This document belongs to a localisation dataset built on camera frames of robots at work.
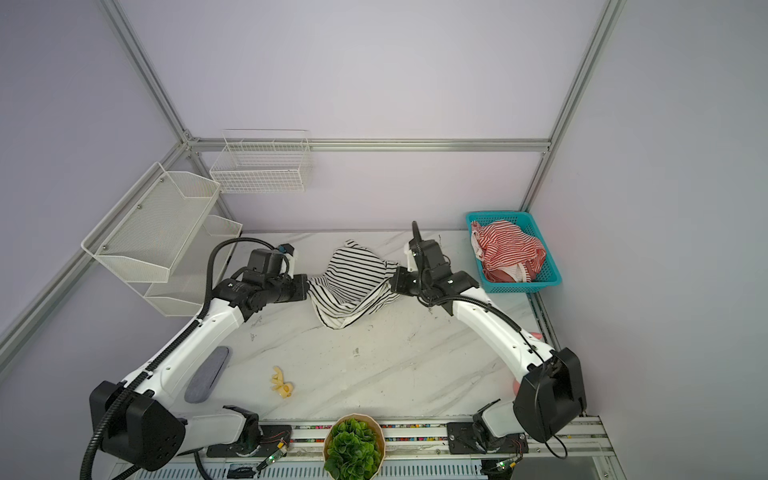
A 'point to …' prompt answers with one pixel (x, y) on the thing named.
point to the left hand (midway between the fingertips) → (306, 287)
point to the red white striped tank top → (506, 253)
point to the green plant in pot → (354, 447)
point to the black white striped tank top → (357, 284)
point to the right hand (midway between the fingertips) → (387, 279)
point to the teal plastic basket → (549, 275)
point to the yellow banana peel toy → (285, 389)
